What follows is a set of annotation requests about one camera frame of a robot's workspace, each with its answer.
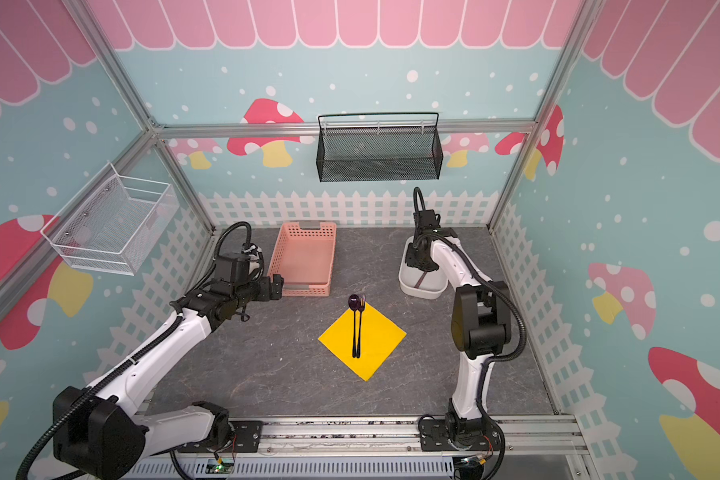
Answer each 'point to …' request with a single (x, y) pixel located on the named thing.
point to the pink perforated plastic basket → (304, 259)
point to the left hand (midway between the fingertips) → (267, 285)
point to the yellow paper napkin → (379, 339)
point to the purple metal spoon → (353, 302)
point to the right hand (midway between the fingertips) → (414, 260)
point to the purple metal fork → (361, 307)
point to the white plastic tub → (433, 285)
